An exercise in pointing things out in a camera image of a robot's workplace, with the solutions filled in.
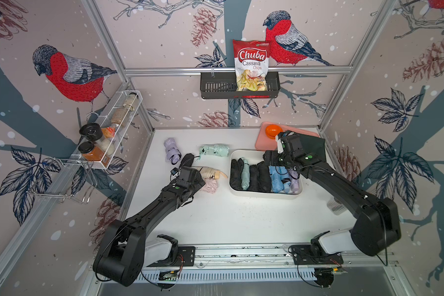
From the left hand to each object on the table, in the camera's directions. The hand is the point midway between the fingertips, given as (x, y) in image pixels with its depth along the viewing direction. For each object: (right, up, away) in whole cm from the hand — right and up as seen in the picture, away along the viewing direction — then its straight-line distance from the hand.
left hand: (199, 180), depth 89 cm
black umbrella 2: (+18, -1, -1) cm, 18 cm away
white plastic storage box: (+29, +11, +15) cm, 35 cm away
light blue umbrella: (+41, 0, +3) cm, 41 cm away
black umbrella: (-9, +8, +16) cm, 21 cm away
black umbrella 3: (+28, 0, +2) cm, 28 cm away
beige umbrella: (+5, +3, +6) cm, 8 cm away
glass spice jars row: (-33, +31, -11) cm, 46 cm away
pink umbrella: (+5, -3, +1) cm, 6 cm away
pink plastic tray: (+38, +18, +26) cm, 49 cm away
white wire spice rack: (-31, +18, -22) cm, 42 cm away
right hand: (+34, +13, -3) cm, 37 cm away
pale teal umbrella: (+23, +2, +3) cm, 24 cm away
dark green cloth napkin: (+68, +17, +24) cm, 74 cm away
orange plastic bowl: (+42, +27, +25) cm, 56 cm away
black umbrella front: (+33, +1, +3) cm, 33 cm away
